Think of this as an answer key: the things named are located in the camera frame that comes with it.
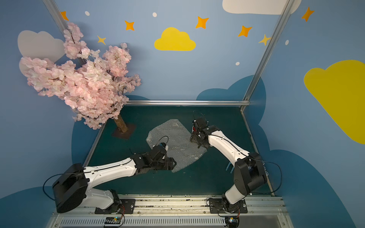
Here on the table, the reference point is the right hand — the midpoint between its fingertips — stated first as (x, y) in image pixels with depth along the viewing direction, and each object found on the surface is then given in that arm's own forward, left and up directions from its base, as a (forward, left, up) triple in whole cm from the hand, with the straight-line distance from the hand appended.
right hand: (199, 139), depth 89 cm
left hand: (-15, +15, -3) cm, 21 cm away
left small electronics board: (-44, +44, -13) cm, 64 cm away
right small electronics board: (-41, -18, -14) cm, 47 cm away
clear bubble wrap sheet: (+7, +15, -11) cm, 20 cm away
